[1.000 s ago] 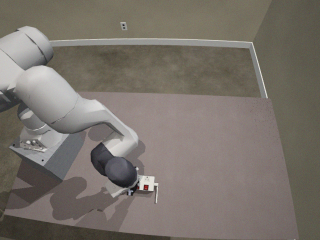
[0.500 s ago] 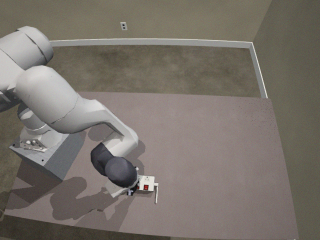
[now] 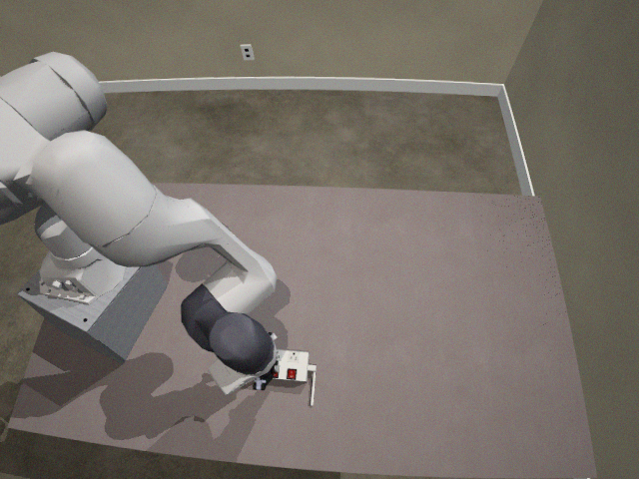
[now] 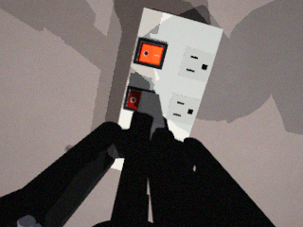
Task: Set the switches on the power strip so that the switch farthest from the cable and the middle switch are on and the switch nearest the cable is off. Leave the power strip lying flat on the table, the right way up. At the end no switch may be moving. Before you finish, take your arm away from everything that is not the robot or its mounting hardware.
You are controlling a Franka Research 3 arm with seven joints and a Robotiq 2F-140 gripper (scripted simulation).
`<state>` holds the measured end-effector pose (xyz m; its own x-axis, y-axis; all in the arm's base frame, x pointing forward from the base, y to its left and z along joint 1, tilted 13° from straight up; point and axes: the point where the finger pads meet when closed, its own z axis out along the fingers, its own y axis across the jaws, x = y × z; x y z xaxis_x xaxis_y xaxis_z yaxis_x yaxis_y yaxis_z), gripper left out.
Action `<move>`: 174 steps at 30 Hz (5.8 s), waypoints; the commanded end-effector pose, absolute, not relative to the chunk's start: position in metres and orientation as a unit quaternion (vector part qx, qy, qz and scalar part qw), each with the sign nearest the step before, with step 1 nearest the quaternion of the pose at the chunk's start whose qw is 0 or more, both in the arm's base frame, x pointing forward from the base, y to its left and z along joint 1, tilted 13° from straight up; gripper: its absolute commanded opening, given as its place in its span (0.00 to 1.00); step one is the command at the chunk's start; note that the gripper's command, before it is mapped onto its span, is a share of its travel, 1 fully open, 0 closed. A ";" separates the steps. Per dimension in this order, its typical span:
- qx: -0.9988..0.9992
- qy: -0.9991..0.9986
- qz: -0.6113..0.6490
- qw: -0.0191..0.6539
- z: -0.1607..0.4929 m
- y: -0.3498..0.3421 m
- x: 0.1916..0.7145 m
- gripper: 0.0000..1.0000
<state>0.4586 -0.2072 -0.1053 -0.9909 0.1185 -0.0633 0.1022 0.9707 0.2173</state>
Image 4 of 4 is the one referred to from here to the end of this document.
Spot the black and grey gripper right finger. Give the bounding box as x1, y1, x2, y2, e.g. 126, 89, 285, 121
148, 93, 276, 227

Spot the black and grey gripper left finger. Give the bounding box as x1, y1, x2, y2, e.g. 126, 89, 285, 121
0, 91, 153, 227

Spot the white power strip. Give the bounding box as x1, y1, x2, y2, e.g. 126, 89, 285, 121
118, 8, 223, 141

